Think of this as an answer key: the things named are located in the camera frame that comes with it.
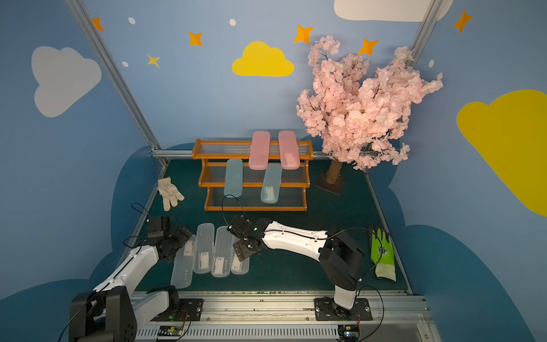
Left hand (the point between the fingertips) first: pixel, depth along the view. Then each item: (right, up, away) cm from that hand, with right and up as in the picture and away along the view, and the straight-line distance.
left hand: (185, 237), depth 89 cm
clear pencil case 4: (+24, -11, -6) cm, 27 cm away
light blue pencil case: (+20, +25, +4) cm, 32 cm away
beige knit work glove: (-16, +17, +18) cm, 30 cm away
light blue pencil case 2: (+37, +22, -1) cm, 43 cm away
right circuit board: (+64, -29, -16) cm, 72 cm away
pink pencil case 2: (+44, +34, -7) cm, 56 cm away
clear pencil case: (+1, -12, -6) cm, 13 cm away
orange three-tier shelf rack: (+14, +35, -5) cm, 38 cm away
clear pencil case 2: (+8, -5, +1) cm, 9 cm away
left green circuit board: (+2, -28, -17) cm, 33 cm away
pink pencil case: (+32, +36, -5) cm, 48 cm away
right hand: (+29, -2, -5) cm, 30 cm away
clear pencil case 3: (+16, -6, -1) cm, 17 cm away
